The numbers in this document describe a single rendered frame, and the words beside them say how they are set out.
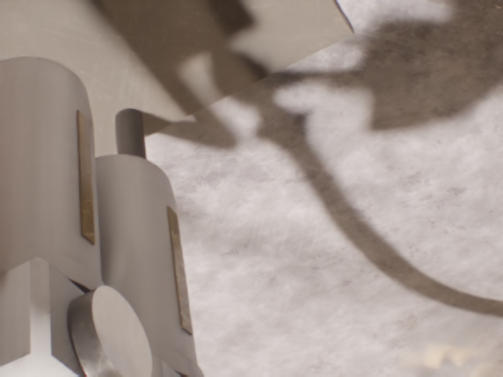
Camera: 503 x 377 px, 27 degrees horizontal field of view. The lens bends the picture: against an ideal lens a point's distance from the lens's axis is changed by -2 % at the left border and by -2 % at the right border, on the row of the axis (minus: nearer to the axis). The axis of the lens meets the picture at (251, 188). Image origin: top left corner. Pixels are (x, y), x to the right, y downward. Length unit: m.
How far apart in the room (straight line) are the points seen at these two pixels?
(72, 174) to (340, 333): 0.75
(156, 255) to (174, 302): 0.03
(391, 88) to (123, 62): 0.25
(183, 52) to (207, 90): 0.05
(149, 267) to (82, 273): 0.10
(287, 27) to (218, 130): 0.13
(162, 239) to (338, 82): 0.39
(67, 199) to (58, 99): 0.07
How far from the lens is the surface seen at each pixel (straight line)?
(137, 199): 0.62
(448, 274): 1.20
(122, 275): 0.58
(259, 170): 1.02
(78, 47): 0.89
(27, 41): 0.89
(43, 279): 0.46
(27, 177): 0.52
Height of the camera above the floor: 0.71
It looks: 43 degrees down
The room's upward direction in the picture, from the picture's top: 169 degrees clockwise
